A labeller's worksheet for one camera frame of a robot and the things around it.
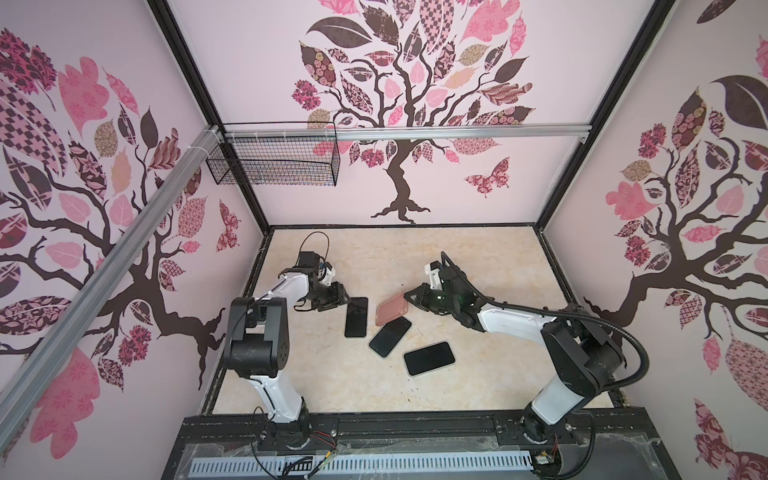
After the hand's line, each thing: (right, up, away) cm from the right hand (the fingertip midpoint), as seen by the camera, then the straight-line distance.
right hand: (403, 292), depth 86 cm
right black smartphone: (+7, -19, -1) cm, 21 cm away
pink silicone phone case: (-4, -7, +7) cm, 10 cm away
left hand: (-19, -5, +7) cm, 21 cm away
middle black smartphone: (-4, -14, +3) cm, 15 cm away
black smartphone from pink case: (-15, -10, +11) cm, 22 cm away
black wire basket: (-34, +44, +8) cm, 56 cm away
